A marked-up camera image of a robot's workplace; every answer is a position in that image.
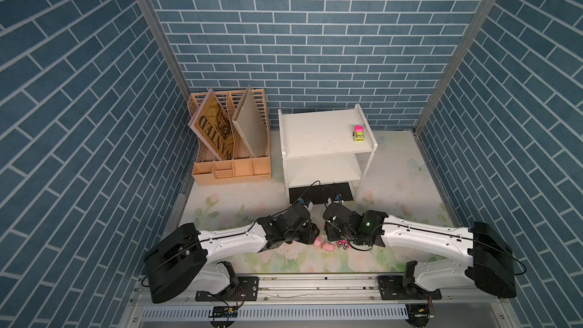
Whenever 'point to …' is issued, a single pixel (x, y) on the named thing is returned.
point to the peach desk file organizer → (209, 168)
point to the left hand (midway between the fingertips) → (320, 235)
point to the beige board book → (251, 124)
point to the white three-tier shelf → (326, 151)
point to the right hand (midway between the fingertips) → (327, 230)
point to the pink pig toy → (328, 247)
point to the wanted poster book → (212, 123)
